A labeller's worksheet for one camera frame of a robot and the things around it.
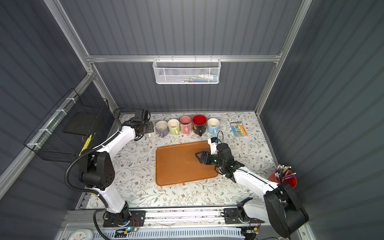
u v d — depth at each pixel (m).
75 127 0.74
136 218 0.73
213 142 0.77
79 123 0.75
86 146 0.69
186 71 1.24
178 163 0.94
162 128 1.08
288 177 0.74
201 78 0.91
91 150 0.57
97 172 0.48
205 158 0.74
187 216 0.76
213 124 1.07
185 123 0.99
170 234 0.74
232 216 0.73
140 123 0.73
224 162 0.65
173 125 1.03
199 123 1.01
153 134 1.01
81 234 0.68
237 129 1.08
